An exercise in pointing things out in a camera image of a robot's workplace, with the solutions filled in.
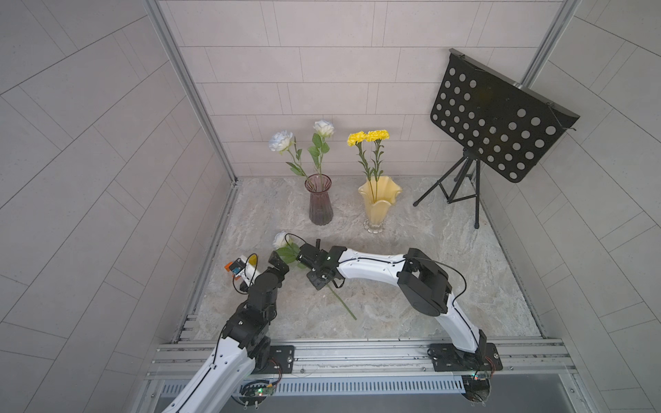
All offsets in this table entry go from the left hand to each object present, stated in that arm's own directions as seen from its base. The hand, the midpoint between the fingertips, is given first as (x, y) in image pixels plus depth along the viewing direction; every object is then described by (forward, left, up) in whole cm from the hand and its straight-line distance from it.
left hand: (274, 256), depth 81 cm
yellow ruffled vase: (+22, -35, +6) cm, 42 cm away
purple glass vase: (+19, -14, +1) cm, 24 cm away
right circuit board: (-33, -58, -9) cm, 68 cm away
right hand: (-2, -14, -12) cm, 18 cm away
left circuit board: (-34, 0, -9) cm, 35 cm away
